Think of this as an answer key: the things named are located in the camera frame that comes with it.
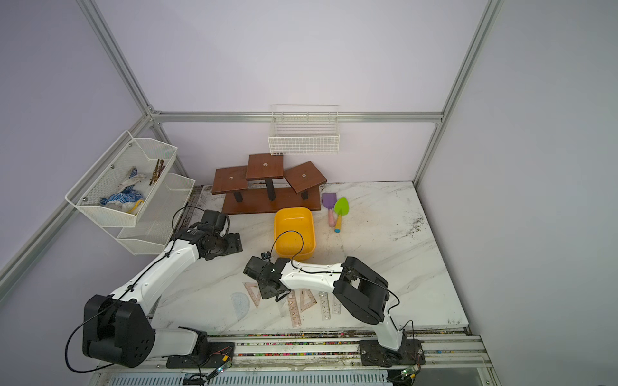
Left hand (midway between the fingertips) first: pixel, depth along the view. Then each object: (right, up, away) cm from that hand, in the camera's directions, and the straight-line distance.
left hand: (230, 249), depth 86 cm
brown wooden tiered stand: (+3, +27, +37) cm, 45 cm away
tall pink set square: (+28, -18, 0) cm, 33 cm away
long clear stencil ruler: (+34, -20, -2) cm, 40 cm away
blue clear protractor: (+5, -19, -2) cm, 20 cm away
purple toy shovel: (+38, +19, +30) cm, 52 cm away
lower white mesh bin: (-30, +8, +5) cm, 32 cm away
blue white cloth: (-26, +18, -14) cm, 35 cm away
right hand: (+16, -14, 0) cm, 22 cm away
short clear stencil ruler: (+39, -20, -2) cm, 43 cm away
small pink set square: (+9, -18, 0) cm, 20 cm away
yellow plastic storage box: (+24, +7, -9) cm, 27 cm away
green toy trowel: (+43, +15, +26) cm, 53 cm away
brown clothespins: (-24, +28, -4) cm, 37 cm away
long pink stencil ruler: (+23, -21, -2) cm, 31 cm away
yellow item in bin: (-24, +16, -14) cm, 32 cm away
